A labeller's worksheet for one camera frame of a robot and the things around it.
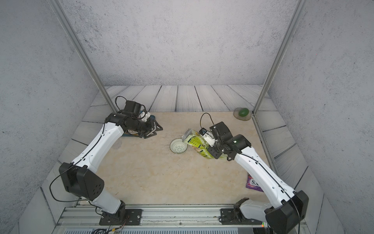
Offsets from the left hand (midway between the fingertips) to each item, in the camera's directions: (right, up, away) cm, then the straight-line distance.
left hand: (162, 130), depth 78 cm
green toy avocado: (+57, +12, +39) cm, 70 cm away
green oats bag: (+20, -8, -3) cm, 21 cm away
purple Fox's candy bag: (+49, -30, +4) cm, 58 cm away
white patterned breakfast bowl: (+6, -12, +21) cm, 25 cm away
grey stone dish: (+52, +10, +41) cm, 67 cm away
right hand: (+28, -8, -2) cm, 29 cm away
